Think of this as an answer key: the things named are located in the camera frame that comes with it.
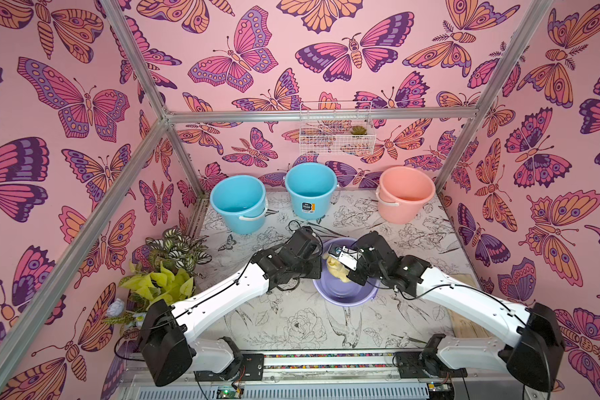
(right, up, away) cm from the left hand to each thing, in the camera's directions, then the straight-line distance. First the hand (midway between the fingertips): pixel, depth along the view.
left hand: (323, 264), depth 77 cm
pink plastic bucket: (+35, +24, +25) cm, 49 cm away
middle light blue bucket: (-3, +27, +30) cm, 40 cm away
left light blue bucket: (-32, +21, +28) cm, 48 cm away
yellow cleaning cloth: (+5, -2, 0) cm, 5 cm away
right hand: (+8, +2, +2) cm, 8 cm away
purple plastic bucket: (+9, -13, +11) cm, 19 cm away
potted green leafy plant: (-44, +1, -10) cm, 45 cm away
